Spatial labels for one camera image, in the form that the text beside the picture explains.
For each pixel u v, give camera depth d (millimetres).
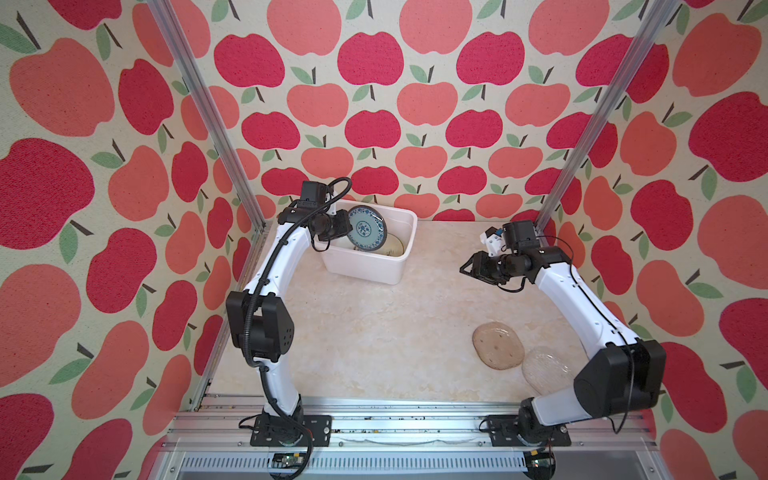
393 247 1077
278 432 679
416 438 733
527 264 587
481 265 719
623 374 421
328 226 748
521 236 643
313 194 677
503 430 734
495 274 723
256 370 538
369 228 921
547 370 854
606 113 866
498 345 884
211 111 874
